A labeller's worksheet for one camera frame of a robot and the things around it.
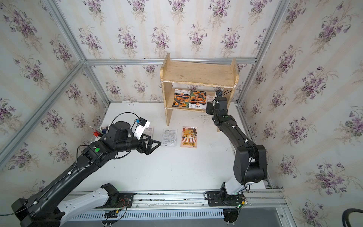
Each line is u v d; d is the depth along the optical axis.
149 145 0.59
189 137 0.98
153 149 0.61
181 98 0.93
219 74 0.76
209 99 0.93
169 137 0.98
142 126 0.59
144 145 0.59
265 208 0.75
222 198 0.66
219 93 0.75
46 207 0.38
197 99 0.93
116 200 0.68
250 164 0.45
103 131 0.91
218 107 0.66
